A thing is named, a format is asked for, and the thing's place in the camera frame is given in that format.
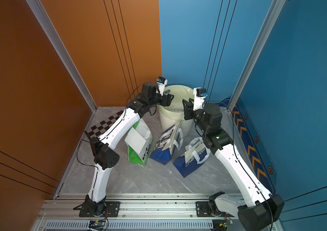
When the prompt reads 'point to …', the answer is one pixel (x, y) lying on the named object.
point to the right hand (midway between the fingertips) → (187, 99)
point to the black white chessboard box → (96, 130)
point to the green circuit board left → (98, 224)
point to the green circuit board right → (226, 223)
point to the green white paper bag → (143, 158)
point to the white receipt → (135, 140)
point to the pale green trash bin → (173, 113)
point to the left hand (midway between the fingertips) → (170, 92)
